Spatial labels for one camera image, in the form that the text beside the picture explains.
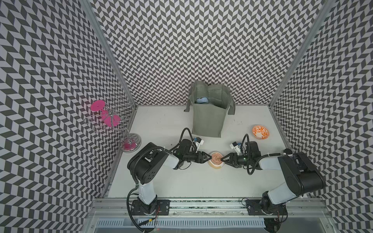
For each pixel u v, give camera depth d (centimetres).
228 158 81
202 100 101
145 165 50
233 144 87
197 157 80
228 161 83
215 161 87
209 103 99
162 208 73
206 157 87
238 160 79
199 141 84
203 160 79
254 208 73
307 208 75
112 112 96
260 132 99
